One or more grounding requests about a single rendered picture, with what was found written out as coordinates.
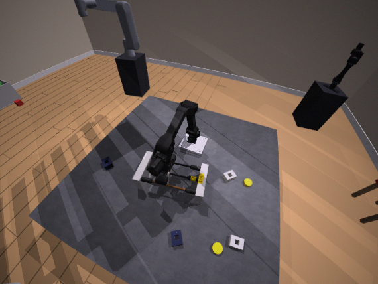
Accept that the yellow short cylinder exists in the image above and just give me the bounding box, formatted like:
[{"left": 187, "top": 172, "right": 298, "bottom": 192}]
[
  {"left": 243, "top": 178, "right": 252, "bottom": 187},
  {"left": 212, "top": 242, "right": 223, "bottom": 254}
]

